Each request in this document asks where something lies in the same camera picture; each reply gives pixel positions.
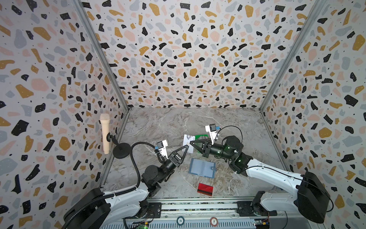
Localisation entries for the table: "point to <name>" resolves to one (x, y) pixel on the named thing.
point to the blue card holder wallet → (202, 168)
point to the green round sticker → (180, 220)
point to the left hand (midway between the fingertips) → (191, 148)
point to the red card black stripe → (205, 189)
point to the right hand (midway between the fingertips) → (194, 144)
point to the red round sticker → (214, 221)
